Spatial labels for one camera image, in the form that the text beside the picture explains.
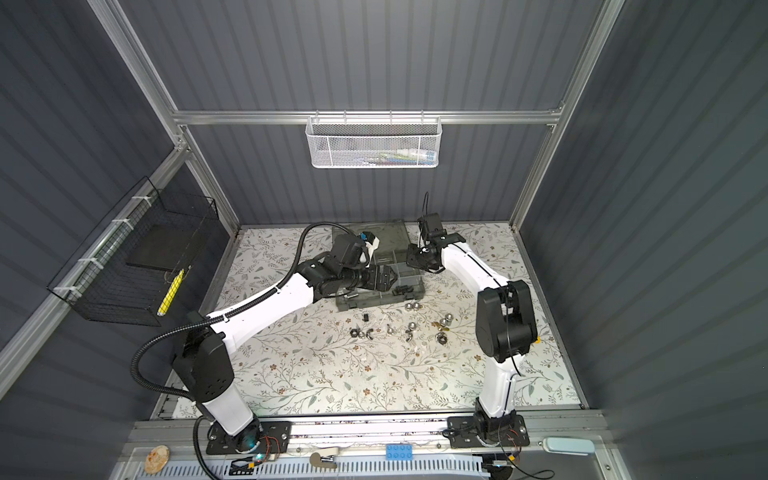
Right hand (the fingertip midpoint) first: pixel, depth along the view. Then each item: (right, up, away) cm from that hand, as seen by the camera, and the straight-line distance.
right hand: (414, 261), depth 95 cm
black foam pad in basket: (-64, +4, -20) cm, 67 cm away
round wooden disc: (-64, -47, -24) cm, 83 cm away
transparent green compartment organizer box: (-7, +3, +12) cm, 14 cm away
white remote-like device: (+35, -43, -25) cm, 61 cm away
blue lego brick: (-5, -45, -24) cm, 51 cm away
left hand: (-9, -3, -12) cm, 15 cm away
